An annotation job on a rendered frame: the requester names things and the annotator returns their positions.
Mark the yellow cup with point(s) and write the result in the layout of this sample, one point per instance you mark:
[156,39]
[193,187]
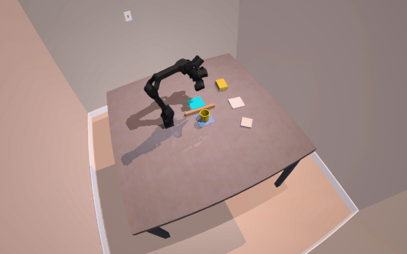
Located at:
[204,113]

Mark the pale pink flat square tile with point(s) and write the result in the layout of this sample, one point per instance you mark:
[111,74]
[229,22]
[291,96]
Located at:
[236,102]
[246,122]

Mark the yellow rectangular block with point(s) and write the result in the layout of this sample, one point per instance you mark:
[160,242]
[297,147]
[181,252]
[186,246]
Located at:
[221,84]

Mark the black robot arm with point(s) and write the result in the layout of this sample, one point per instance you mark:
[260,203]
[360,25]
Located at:
[182,65]

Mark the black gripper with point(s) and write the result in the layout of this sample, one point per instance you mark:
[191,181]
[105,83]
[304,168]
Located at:
[199,85]

